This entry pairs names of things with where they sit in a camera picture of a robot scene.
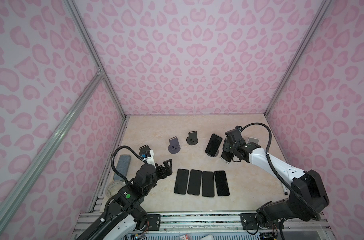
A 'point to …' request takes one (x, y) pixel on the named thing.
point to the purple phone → (194, 183)
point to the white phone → (221, 182)
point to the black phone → (208, 184)
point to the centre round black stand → (192, 139)
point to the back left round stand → (174, 147)
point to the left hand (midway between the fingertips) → (166, 160)
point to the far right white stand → (251, 139)
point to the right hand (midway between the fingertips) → (229, 143)
